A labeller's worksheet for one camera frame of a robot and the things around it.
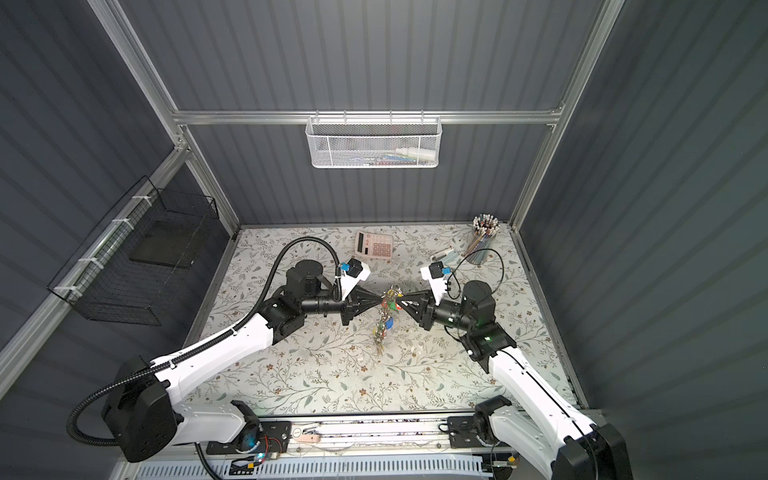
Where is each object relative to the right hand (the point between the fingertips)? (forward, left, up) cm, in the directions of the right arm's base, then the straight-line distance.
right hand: (403, 304), depth 71 cm
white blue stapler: (+33, -17, -22) cm, 43 cm away
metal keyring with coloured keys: (0, +3, 0) cm, 3 cm away
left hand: (+1, +5, 0) cm, 5 cm away
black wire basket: (+7, +67, +6) cm, 68 cm away
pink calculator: (+38, +10, -21) cm, 45 cm away
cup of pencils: (+33, -27, -7) cm, 43 cm away
